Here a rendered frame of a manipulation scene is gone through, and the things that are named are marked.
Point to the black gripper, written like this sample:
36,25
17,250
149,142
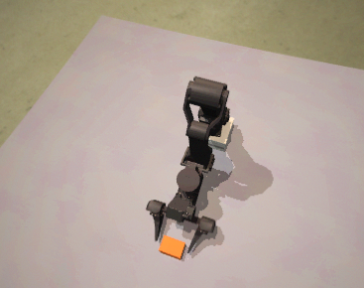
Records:
205,224

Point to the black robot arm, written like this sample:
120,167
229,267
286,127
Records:
211,97

